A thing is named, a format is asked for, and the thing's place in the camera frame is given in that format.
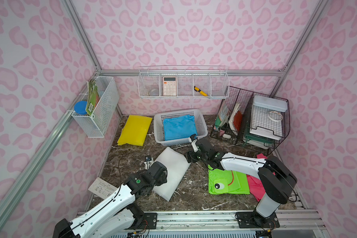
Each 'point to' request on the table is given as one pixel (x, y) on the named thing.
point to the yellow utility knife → (197, 89)
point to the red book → (236, 122)
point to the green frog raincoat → (227, 182)
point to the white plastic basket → (201, 127)
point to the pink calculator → (169, 86)
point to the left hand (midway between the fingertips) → (158, 173)
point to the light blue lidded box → (272, 103)
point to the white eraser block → (226, 136)
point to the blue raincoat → (179, 127)
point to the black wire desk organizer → (245, 98)
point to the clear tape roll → (153, 92)
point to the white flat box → (262, 125)
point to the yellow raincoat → (134, 130)
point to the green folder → (219, 123)
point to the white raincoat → (177, 165)
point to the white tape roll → (275, 115)
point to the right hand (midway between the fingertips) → (188, 151)
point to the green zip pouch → (248, 137)
